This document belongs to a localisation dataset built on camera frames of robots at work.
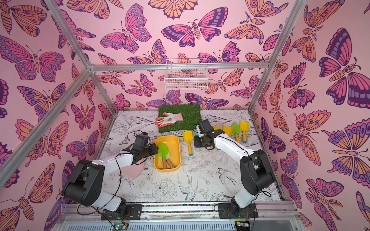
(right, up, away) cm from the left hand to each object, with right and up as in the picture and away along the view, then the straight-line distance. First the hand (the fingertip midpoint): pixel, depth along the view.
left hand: (158, 147), depth 94 cm
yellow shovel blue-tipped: (+63, +13, +16) cm, 66 cm away
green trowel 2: (+3, -4, +3) cm, 5 cm away
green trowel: (+55, +11, +12) cm, 57 cm away
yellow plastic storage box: (+9, +2, +3) cm, 10 cm away
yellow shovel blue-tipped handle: (+20, +5, +9) cm, 23 cm away
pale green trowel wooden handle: (+9, -10, -5) cm, 14 cm away
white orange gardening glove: (+6, +19, +16) cm, 25 cm away
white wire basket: (+19, +48, +1) cm, 52 cm away
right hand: (+23, +3, -5) cm, 24 cm away
